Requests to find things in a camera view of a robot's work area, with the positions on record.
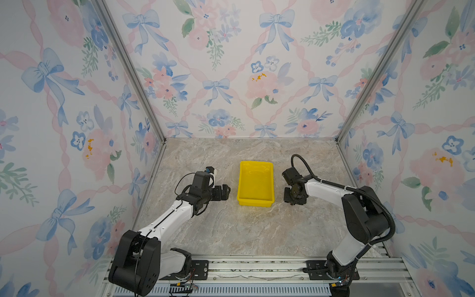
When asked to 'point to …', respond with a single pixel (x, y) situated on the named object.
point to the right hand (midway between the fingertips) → (289, 198)
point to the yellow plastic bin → (256, 184)
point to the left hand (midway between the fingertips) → (222, 187)
